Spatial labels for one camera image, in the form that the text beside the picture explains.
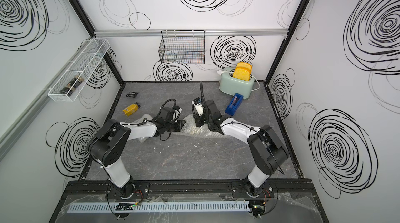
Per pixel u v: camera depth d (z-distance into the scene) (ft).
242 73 3.22
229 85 3.38
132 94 3.66
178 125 2.78
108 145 1.58
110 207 2.26
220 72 3.45
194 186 2.46
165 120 2.48
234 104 3.28
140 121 3.01
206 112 2.23
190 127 2.84
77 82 2.27
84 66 2.42
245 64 3.27
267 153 1.49
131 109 3.31
